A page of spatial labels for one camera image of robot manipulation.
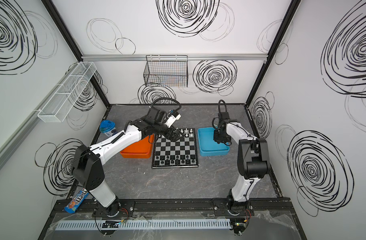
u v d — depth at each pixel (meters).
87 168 0.45
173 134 0.73
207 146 0.99
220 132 0.81
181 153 0.92
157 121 0.68
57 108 0.72
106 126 0.94
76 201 0.75
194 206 0.75
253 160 0.49
